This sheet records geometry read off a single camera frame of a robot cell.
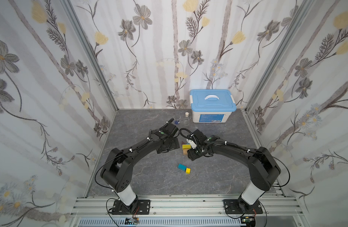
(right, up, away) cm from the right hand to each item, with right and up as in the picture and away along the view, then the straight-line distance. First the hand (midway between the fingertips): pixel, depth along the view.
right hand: (194, 150), depth 88 cm
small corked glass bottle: (-4, +24, +16) cm, 29 cm away
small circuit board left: (-35, -32, -18) cm, 51 cm away
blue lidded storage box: (+14, +30, +12) cm, 35 cm away
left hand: (-13, +3, 0) cm, 14 cm away
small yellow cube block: (-4, -12, -2) cm, 13 cm away
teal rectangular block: (-9, -10, 0) cm, 13 cm away
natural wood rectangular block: (-6, -1, +3) cm, 7 cm away
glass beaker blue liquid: (-11, +18, +21) cm, 30 cm away
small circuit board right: (+27, -33, -16) cm, 46 cm away
